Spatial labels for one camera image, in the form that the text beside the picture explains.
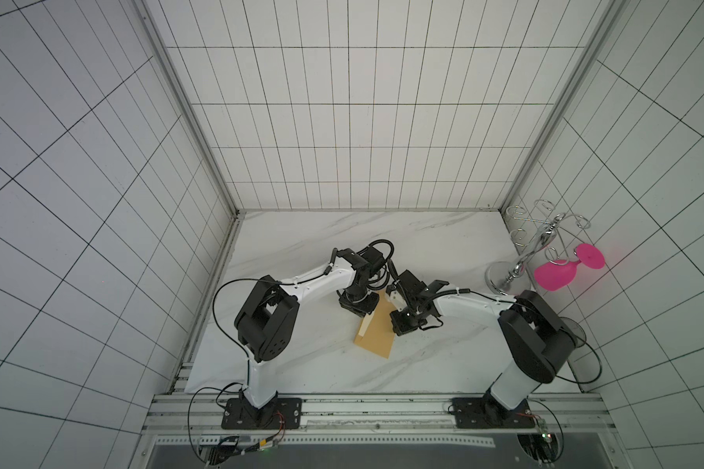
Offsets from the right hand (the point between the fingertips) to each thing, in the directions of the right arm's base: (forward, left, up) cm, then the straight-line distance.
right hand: (394, 321), depth 90 cm
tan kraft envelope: (-5, +4, +2) cm, 7 cm away
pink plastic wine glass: (+9, -45, +17) cm, 49 cm away
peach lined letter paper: (-2, +9, +2) cm, 9 cm away
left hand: (-2, +11, +7) cm, 13 cm away
